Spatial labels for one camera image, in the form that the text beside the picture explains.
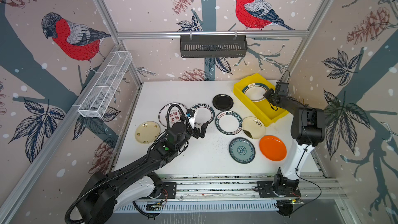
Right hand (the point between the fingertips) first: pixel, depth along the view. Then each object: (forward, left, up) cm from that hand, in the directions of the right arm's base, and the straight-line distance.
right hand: (267, 94), depth 103 cm
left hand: (-29, +43, +14) cm, 54 cm away
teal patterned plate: (-36, +20, -8) cm, 42 cm away
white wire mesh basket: (-28, +91, +26) cm, 98 cm away
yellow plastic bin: (-14, +6, 0) cm, 15 cm away
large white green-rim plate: (+10, +4, -9) cm, 14 cm away
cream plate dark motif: (-21, +10, -8) cm, 25 cm away
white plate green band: (-12, +43, -7) cm, 45 cm away
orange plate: (-34, +2, -7) cm, 35 cm away
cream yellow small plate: (-28, +77, -5) cm, 82 cm away
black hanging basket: (+24, +37, +23) cm, 49 cm away
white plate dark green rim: (-18, +26, -8) cm, 33 cm away
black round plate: (-2, +30, -6) cm, 30 cm away
